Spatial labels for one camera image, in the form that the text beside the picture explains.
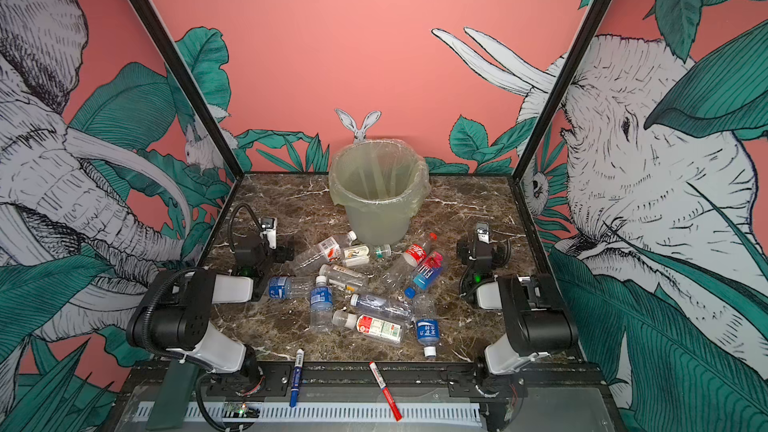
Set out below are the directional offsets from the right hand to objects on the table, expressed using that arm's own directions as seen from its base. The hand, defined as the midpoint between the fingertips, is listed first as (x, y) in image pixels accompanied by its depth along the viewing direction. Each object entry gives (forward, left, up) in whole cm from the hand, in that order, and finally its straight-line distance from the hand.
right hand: (480, 234), depth 93 cm
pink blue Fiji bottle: (-13, +17, -2) cm, 22 cm away
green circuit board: (-46, +63, -7) cm, 78 cm away
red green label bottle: (-27, +33, -2) cm, 43 cm away
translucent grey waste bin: (+5, +33, -5) cm, 34 cm away
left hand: (+1, +65, 0) cm, 65 cm away
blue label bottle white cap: (-26, +18, -3) cm, 32 cm away
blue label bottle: (-16, +57, -4) cm, 60 cm away
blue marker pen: (-39, +51, -6) cm, 65 cm away
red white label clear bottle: (-5, +48, -3) cm, 49 cm away
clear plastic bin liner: (+20, +32, +6) cm, 38 cm away
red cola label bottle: (-9, +26, -9) cm, 29 cm away
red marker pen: (-40, +30, -7) cm, 50 cm away
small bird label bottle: (-6, +38, -3) cm, 39 cm away
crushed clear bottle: (-21, +33, -3) cm, 39 cm away
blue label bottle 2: (-21, +48, -5) cm, 53 cm away
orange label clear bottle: (-14, +41, -3) cm, 44 cm away
